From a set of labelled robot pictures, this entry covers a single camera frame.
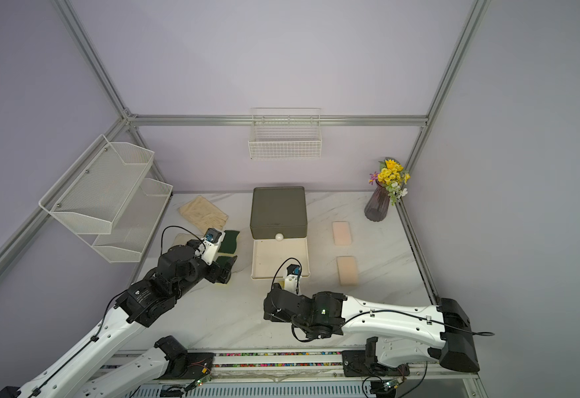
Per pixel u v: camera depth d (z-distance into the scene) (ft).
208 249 1.98
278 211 2.76
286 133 3.13
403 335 1.40
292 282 2.11
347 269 3.15
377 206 3.49
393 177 3.04
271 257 2.89
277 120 3.05
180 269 1.69
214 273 2.08
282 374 2.40
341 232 3.45
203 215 3.64
